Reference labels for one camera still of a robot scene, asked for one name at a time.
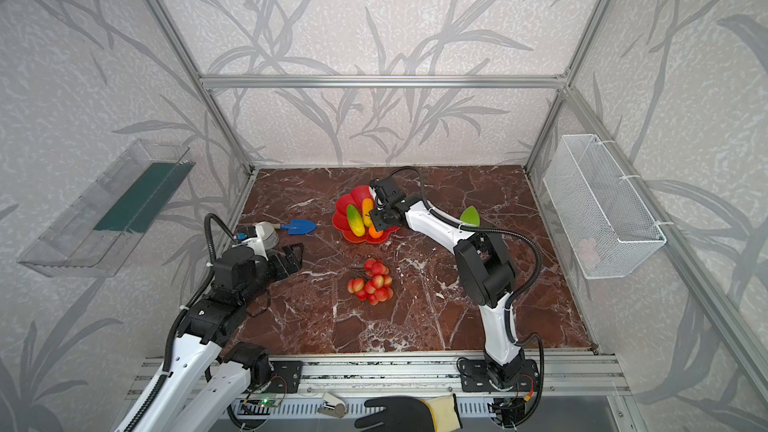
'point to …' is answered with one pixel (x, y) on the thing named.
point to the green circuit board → (268, 402)
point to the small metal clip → (333, 406)
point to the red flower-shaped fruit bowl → (341, 220)
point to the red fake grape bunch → (376, 287)
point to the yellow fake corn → (367, 206)
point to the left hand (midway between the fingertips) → (296, 240)
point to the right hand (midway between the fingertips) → (381, 207)
